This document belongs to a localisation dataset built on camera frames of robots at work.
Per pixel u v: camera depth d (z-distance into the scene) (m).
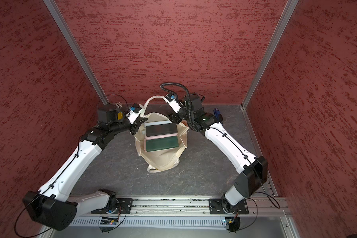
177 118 0.65
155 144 0.87
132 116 0.61
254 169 0.40
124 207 0.70
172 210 0.74
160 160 0.82
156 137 0.87
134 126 0.63
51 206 0.37
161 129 0.90
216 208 0.74
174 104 0.62
